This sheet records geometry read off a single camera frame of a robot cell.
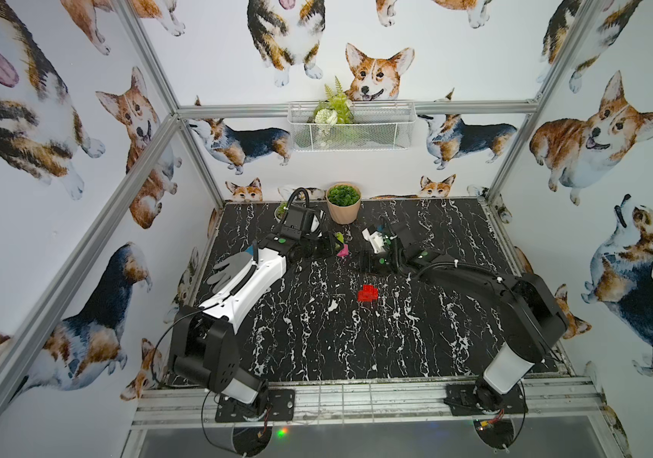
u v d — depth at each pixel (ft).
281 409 2.41
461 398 2.42
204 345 1.39
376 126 3.03
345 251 2.70
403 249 2.25
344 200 3.50
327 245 2.41
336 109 2.71
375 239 2.66
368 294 2.94
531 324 1.52
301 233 2.10
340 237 2.74
